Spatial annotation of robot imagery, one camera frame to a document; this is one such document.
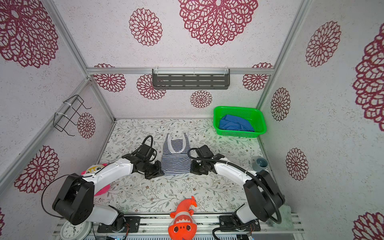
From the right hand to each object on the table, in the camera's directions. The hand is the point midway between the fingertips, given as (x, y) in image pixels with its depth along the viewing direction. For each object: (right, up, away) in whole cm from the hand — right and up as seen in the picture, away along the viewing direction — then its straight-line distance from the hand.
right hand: (190, 169), depth 86 cm
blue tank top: (+31, +29, +27) cm, 50 cm away
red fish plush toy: (-3, -21, -20) cm, 29 cm away
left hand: (-15, -4, 0) cm, 15 cm away
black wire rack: (-65, +32, -5) cm, 72 cm away
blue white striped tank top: (-9, +5, +10) cm, 14 cm away
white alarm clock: (-50, -25, -17) cm, 59 cm away
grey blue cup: (+43, +1, +6) cm, 44 cm away
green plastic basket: (+52, +33, +33) cm, 70 cm away
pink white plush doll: (-55, 0, -1) cm, 55 cm away
